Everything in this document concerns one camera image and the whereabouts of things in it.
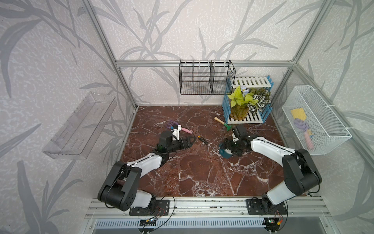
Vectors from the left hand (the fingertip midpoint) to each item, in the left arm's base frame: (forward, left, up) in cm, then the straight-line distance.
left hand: (192, 140), depth 85 cm
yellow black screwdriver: (+8, -5, -11) cm, 15 cm away
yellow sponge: (+14, -65, +9) cm, 68 cm away
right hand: (-1, -21, -8) cm, 22 cm away
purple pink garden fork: (+24, +17, -14) cm, 32 cm away
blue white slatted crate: (+36, -47, +16) cm, 61 cm away
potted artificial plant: (+22, -33, +11) cm, 42 cm away
